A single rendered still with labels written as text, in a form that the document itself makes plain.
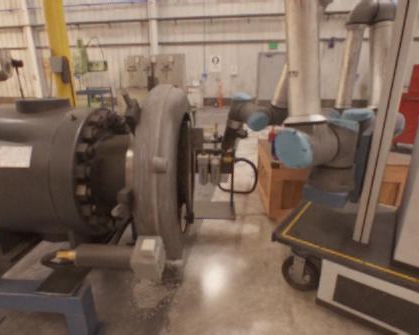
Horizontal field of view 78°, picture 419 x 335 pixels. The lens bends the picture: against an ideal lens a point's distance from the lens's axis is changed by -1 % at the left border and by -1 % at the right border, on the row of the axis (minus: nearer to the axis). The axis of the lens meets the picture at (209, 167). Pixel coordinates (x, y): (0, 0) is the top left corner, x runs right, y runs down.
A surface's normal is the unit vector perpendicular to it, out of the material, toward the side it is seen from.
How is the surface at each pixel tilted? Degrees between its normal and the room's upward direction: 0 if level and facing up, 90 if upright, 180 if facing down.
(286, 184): 90
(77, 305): 90
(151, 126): 48
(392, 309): 90
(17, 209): 102
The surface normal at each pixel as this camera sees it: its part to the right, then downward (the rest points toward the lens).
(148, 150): -0.04, -0.18
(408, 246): -0.59, 0.25
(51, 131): -0.04, -0.50
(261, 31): -0.17, 0.30
